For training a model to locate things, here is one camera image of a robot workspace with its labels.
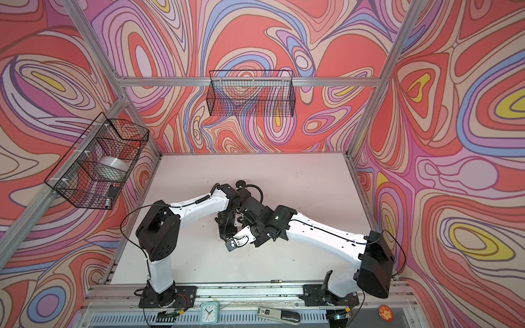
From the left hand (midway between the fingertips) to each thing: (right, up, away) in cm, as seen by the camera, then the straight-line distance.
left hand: (229, 232), depth 86 cm
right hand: (+10, +4, -10) cm, 14 cm away
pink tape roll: (+3, +20, +15) cm, 25 cm away
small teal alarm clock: (-4, -23, -17) cm, 28 cm away
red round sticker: (+58, -24, -15) cm, 64 cm away
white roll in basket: (-39, +27, -15) cm, 49 cm away
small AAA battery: (+20, -16, -9) cm, 27 cm away
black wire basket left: (-44, +26, -15) cm, 54 cm away
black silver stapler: (+23, -22, -20) cm, 37 cm away
